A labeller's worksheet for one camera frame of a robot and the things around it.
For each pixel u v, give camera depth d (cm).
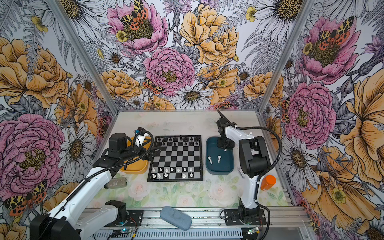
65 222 39
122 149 62
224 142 86
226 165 92
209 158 94
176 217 72
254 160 53
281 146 49
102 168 54
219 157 94
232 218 73
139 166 86
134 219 73
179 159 92
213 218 76
